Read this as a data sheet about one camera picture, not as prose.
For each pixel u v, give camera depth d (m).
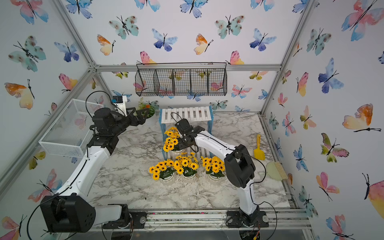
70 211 0.39
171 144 0.77
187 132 0.66
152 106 1.17
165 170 0.79
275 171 0.89
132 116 0.65
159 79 0.98
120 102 0.63
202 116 0.81
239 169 0.50
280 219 0.75
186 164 0.75
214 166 0.74
